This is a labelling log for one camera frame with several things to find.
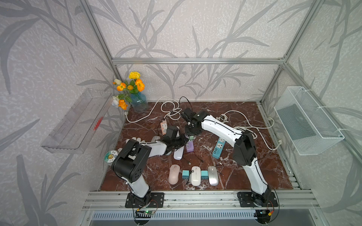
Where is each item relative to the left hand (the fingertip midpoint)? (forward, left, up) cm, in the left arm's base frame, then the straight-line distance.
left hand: (189, 139), depth 93 cm
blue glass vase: (+27, +38, +6) cm, 47 cm away
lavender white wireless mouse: (-9, +7, -3) cm, 12 cm away
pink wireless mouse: (-22, +9, -3) cm, 24 cm away
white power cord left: (+20, +10, -4) cm, 22 cm away
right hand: (+2, +1, +5) cm, 6 cm away
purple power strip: (-4, 0, -1) cm, 4 cm away
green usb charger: (-2, -1, +5) cm, 6 cm away
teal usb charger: (-22, +2, -3) cm, 22 cm away
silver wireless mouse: (-22, -14, -3) cm, 26 cm away
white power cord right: (+11, -48, -2) cm, 49 cm away
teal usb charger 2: (-22, -9, -3) cm, 24 cm away
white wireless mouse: (-23, -4, -1) cm, 23 cm away
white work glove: (+3, +37, -5) cm, 37 cm away
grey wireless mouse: (+3, +24, -3) cm, 24 cm away
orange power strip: (+9, +18, +2) cm, 20 cm away
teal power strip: (-6, -19, -2) cm, 20 cm away
